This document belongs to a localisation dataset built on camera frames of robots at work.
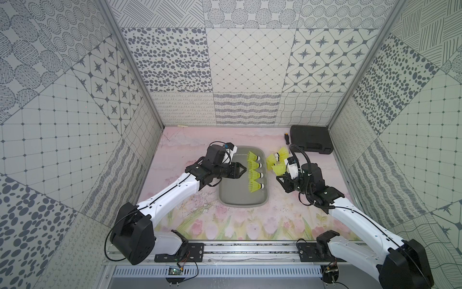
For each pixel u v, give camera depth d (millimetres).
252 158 1007
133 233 402
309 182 618
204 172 592
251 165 963
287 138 1145
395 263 383
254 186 897
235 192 906
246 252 760
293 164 716
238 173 716
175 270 716
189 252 731
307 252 735
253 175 927
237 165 707
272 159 1005
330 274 729
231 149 731
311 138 1141
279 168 798
